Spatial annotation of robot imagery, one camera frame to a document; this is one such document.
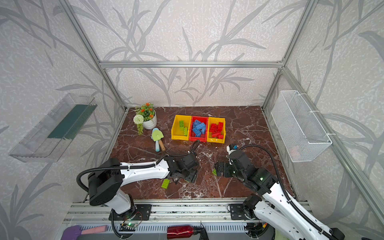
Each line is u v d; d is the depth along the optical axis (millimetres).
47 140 641
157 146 961
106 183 428
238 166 544
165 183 822
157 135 1019
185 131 1019
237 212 739
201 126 1029
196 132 1001
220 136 975
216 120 1100
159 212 753
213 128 1046
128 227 717
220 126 1023
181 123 1048
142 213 725
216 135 1019
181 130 1050
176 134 1040
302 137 611
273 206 470
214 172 865
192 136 996
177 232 656
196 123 1050
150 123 1016
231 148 656
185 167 643
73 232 669
